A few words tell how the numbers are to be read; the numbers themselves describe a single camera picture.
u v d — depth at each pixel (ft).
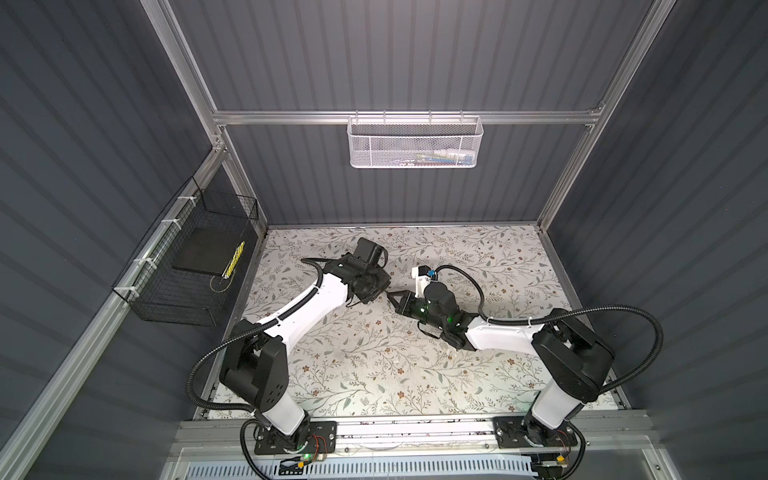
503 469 2.30
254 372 1.44
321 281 1.84
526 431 2.19
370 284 2.32
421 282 2.59
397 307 2.52
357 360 2.84
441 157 3.00
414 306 2.48
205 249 2.54
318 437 2.38
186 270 2.39
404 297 2.63
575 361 1.50
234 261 2.42
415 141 4.05
